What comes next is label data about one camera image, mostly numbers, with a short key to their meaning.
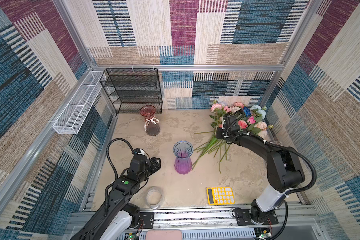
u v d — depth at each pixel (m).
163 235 0.69
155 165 0.72
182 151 0.81
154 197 0.81
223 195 0.79
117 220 0.59
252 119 1.05
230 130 0.73
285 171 0.47
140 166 0.60
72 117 0.92
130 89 1.08
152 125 0.97
